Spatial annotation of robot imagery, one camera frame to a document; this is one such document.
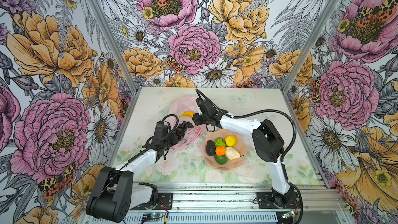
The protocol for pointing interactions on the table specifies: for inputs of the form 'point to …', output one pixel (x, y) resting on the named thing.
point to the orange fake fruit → (220, 151)
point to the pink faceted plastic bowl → (241, 146)
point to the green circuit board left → (152, 215)
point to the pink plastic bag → (194, 136)
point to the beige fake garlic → (231, 153)
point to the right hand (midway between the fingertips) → (196, 121)
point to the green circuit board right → (290, 214)
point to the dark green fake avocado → (221, 159)
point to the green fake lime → (219, 141)
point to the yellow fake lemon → (230, 140)
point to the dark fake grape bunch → (180, 130)
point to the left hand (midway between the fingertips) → (175, 140)
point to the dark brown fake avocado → (210, 148)
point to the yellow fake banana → (187, 113)
